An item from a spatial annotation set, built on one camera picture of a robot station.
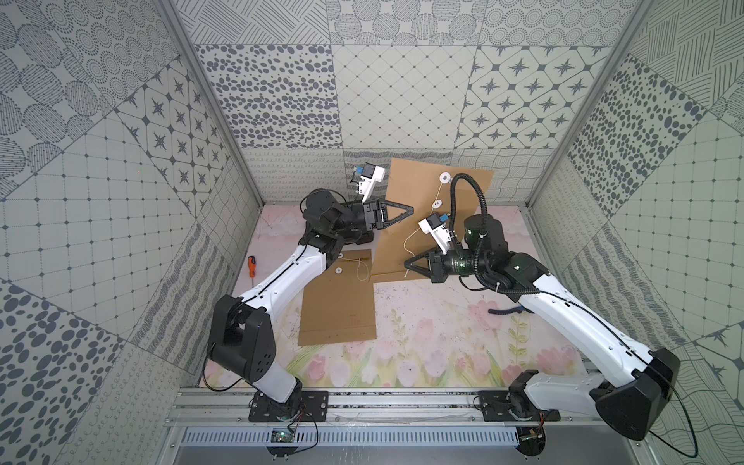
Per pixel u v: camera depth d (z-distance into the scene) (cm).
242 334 43
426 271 63
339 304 93
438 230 61
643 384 38
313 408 74
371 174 60
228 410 75
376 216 61
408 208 62
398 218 62
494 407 73
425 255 62
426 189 61
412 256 66
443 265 60
